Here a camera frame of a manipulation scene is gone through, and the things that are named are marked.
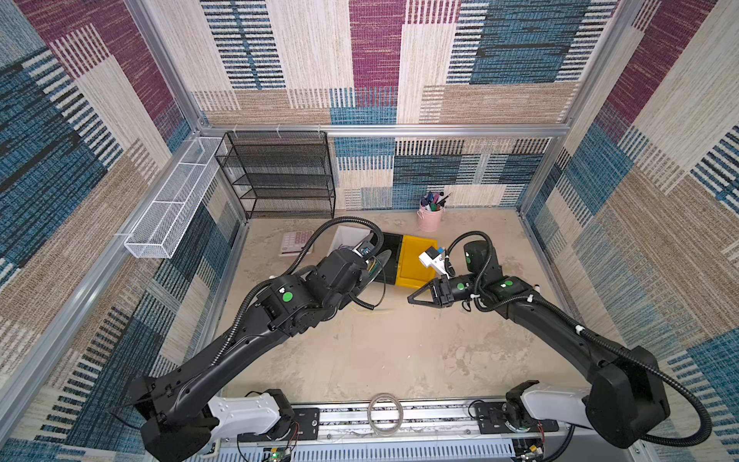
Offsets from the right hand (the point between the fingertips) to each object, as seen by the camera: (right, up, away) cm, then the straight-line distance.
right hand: (412, 306), depth 69 cm
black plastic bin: (-2, +15, +36) cm, 39 cm away
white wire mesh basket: (-61, +19, +2) cm, 64 cm away
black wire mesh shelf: (-44, +40, +40) cm, 72 cm away
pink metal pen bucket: (+12, +23, +43) cm, 50 cm away
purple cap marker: (+10, +29, +39) cm, 50 cm away
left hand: (-17, +10, -2) cm, 19 cm away
